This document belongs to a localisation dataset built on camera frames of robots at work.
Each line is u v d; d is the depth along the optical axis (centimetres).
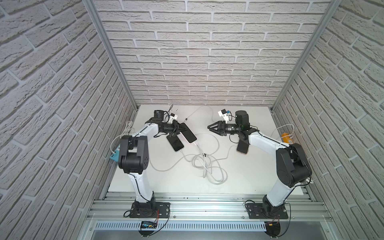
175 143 114
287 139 102
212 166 86
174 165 90
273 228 70
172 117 90
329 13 71
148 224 71
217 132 77
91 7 70
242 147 96
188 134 89
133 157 51
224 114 81
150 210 67
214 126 81
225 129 77
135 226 70
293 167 47
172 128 83
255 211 73
